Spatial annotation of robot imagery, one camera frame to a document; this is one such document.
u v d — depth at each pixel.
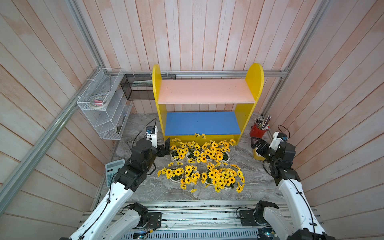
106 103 0.73
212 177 0.71
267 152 0.69
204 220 0.75
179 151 0.83
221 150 0.83
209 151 0.82
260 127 0.98
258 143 0.70
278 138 0.69
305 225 0.41
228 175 0.74
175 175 0.75
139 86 0.89
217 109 1.23
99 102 0.74
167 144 0.63
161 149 0.62
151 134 0.57
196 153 0.84
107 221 0.42
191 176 0.73
